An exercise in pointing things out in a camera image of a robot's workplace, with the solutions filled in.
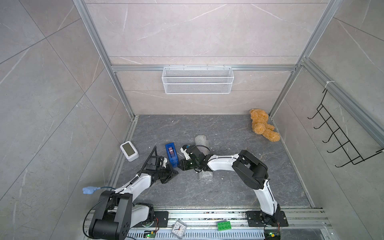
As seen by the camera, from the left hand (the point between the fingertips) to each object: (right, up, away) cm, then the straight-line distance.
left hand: (180, 170), depth 87 cm
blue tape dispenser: (-5, +9, +4) cm, 11 cm away
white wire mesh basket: (+11, +58, +14) cm, 61 cm away
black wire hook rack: (+72, +14, -30) cm, 79 cm away
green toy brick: (+23, -20, -18) cm, 35 cm away
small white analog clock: (+1, -22, -18) cm, 29 cm away
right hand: (-1, +2, +5) cm, 5 cm away
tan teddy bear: (+56, +32, +20) cm, 68 cm away
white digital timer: (-34, +10, +8) cm, 36 cm away
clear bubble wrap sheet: (+14, +17, +11) cm, 24 cm away
